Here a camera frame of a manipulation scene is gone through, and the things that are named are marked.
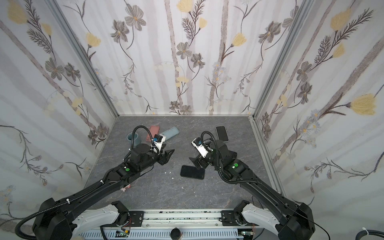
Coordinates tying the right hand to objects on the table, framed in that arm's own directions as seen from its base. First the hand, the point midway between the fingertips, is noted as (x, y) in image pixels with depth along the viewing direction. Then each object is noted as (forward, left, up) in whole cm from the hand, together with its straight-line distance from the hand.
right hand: (195, 147), depth 73 cm
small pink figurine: (-21, +26, +4) cm, 34 cm away
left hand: (+3, +14, -3) cm, 15 cm away
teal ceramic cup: (+15, +39, -21) cm, 47 cm away
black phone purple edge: (+28, -21, -27) cm, 44 cm away
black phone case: (-4, +1, -24) cm, 24 cm away
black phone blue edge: (-4, 0, -24) cm, 24 cm away
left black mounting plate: (-29, +27, -22) cm, 46 cm away
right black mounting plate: (-28, -19, -20) cm, 40 cm away
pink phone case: (+29, +31, -26) cm, 50 cm away
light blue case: (+27, +18, -26) cm, 41 cm away
